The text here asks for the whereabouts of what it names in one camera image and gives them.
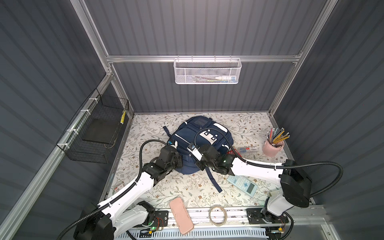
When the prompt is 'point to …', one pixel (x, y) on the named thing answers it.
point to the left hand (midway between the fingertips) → (182, 157)
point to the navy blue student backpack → (184, 134)
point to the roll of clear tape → (223, 222)
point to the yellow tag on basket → (123, 117)
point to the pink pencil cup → (271, 150)
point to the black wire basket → (95, 129)
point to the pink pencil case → (181, 215)
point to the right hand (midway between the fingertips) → (196, 156)
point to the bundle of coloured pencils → (274, 136)
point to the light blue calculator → (243, 184)
